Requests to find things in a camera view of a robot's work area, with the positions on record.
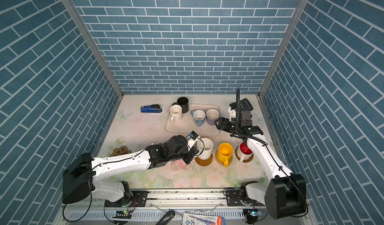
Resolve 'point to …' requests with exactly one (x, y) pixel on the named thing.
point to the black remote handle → (166, 218)
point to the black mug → (184, 102)
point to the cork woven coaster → (220, 162)
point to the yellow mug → (225, 151)
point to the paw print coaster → (122, 150)
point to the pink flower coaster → (178, 164)
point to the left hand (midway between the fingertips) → (198, 151)
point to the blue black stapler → (153, 108)
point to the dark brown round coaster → (244, 160)
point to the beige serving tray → (202, 107)
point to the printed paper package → (191, 219)
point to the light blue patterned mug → (199, 116)
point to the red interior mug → (244, 152)
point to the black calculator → (244, 105)
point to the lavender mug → (212, 115)
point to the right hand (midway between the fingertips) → (219, 121)
